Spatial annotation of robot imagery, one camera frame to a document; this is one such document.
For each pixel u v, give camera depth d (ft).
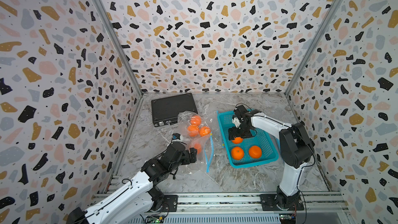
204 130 3.02
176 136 2.33
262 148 2.95
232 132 2.80
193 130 3.03
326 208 2.40
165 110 3.48
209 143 2.89
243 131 2.72
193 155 2.45
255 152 2.83
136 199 1.90
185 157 2.03
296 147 1.67
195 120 2.98
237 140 3.02
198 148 2.68
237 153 2.81
